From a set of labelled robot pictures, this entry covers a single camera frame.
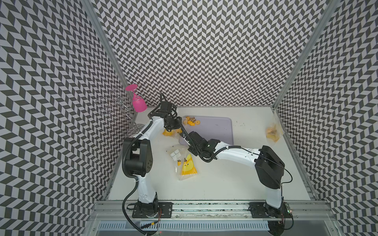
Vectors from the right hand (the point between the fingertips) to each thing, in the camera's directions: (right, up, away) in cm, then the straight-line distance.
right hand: (195, 142), depth 88 cm
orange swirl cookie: (-6, +15, +22) cm, 27 cm away
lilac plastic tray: (+16, +8, +17) cm, 25 cm away
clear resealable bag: (+50, +7, +4) cm, 51 cm away
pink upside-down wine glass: (-36, +24, +6) cm, 44 cm away
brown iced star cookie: (-2, +14, +21) cm, 25 cm away
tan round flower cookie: (+2, +11, +21) cm, 24 cm away
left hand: (-9, +10, +6) cm, 14 cm away
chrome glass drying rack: (-51, +26, +15) cm, 59 cm away
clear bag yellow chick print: (-6, -11, -3) cm, 13 cm away
